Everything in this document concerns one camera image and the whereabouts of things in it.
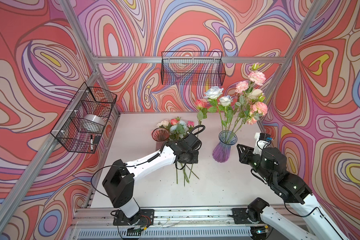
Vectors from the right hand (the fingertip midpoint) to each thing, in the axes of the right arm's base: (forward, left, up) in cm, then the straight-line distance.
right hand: (238, 149), depth 68 cm
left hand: (+3, +18, -14) cm, 23 cm away
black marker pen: (+6, +70, 0) cm, 71 cm away
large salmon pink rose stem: (+33, +14, -1) cm, 36 cm away
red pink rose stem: (+37, +31, -21) cm, 53 cm away
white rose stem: (+36, +38, -22) cm, 57 cm away
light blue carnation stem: (+29, +28, -20) cm, 44 cm away
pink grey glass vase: (+18, +38, -11) cm, 44 cm away
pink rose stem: (+35, +19, -22) cm, 45 cm away
